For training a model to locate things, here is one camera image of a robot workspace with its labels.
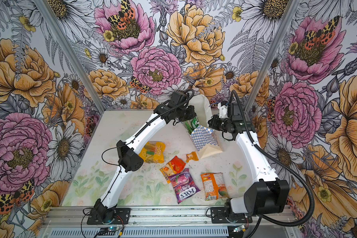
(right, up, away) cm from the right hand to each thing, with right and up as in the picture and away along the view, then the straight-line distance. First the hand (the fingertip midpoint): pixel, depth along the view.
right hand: (208, 125), depth 79 cm
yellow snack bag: (-31, -16, +11) cm, 36 cm away
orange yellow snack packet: (-22, -26, +10) cm, 36 cm away
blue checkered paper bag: (0, -8, +7) cm, 10 cm away
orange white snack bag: (+4, -32, +2) cm, 33 cm away
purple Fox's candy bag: (-13, -32, +2) cm, 35 cm away
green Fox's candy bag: (-6, +2, +8) cm, 10 cm away
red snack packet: (-16, -23, +11) cm, 30 cm away
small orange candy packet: (-7, -19, +15) cm, 25 cm away
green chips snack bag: (-9, -1, +15) cm, 18 cm away
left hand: (-6, +4, +7) cm, 10 cm away
